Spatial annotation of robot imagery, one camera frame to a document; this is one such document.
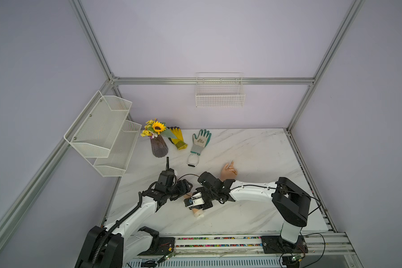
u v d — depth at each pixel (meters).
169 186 0.67
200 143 1.11
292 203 0.46
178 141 1.12
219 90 0.94
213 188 0.66
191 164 1.01
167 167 0.78
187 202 0.68
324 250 0.72
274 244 0.73
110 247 0.40
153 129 0.85
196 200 0.69
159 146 1.03
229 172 0.95
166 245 0.73
